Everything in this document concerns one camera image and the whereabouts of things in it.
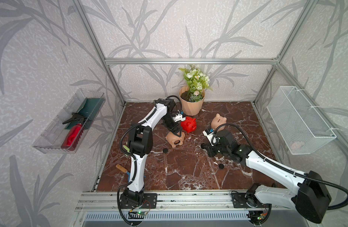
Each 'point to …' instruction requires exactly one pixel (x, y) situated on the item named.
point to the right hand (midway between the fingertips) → (202, 144)
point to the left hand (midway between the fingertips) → (175, 131)
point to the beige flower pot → (192, 101)
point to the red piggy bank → (189, 124)
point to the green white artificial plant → (196, 82)
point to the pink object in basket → (295, 146)
